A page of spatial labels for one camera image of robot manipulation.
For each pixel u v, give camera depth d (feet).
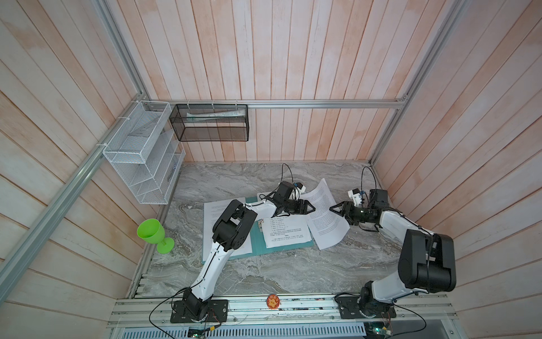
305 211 2.94
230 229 1.98
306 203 2.97
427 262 1.48
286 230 3.06
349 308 2.40
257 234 3.04
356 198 2.82
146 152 2.38
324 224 3.13
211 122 3.39
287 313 2.42
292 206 2.93
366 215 2.52
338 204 2.82
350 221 2.71
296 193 2.93
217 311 2.40
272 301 2.50
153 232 2.51
